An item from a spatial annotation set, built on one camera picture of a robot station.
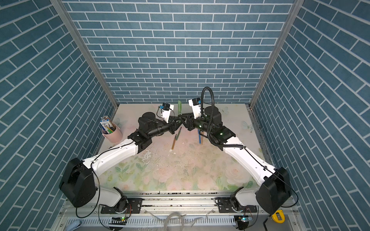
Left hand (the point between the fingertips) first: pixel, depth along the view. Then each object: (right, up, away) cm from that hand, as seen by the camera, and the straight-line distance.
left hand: (188, 120), depth 72 cm
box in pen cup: (-51, -3, +16) cm, 53 cm away
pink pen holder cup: (-48, -11, +20) cm, 53 cm away
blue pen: (+7, -12, +30) cm, 33 cm away
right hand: (-3, +2, -2) cm, 4 cm away
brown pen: (-10, -14, +27) cm, 32 cm away
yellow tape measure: (+44, -47, -3) cm, 65 cm away
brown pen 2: (+7, -7, -10) cm, 14 cm away
